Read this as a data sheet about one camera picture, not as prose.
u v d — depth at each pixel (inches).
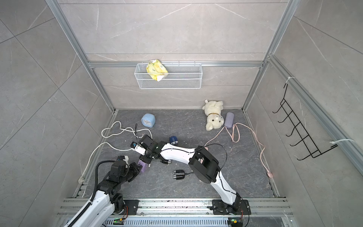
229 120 43.4
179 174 32.7
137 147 30.0
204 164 20.6
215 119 40.7
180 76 39.6
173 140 38.5
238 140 38.4
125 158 31.3
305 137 24.6
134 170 29.4
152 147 26.8
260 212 29.6
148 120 39.9
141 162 33.8
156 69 34.4
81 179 33.8
